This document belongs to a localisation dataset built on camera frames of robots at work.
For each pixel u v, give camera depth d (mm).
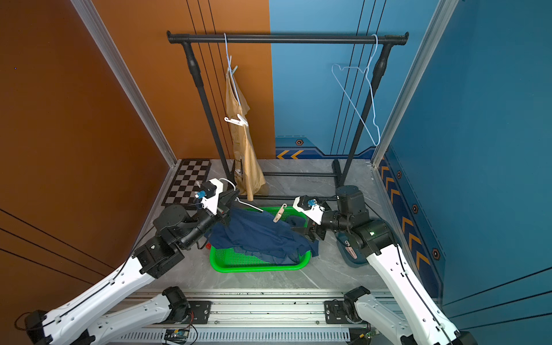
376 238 456
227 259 849
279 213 666
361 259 854
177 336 718
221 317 730
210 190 512
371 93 619
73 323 399
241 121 628
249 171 672
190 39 588
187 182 1079
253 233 787
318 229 573
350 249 850
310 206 535
